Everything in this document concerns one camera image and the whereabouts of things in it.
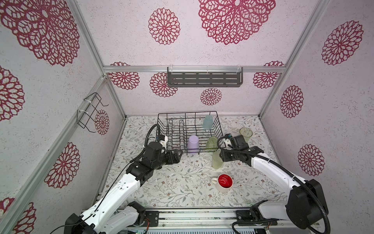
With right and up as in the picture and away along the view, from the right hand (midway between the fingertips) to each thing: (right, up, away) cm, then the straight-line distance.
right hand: (223, 152), depth 86 cm
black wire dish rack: (-17, +12, +24) cm, 32 cm away
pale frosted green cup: (-5, -5, -5) cm, 8 cm away
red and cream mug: (0, -18, -2) cm, 18 cm away
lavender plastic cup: (-18, +4, +1) cm, 18 cm away
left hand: (-27, 0, -9) cm, 29 cm away
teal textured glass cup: (-6, +19, +23) cm, 30 cm away
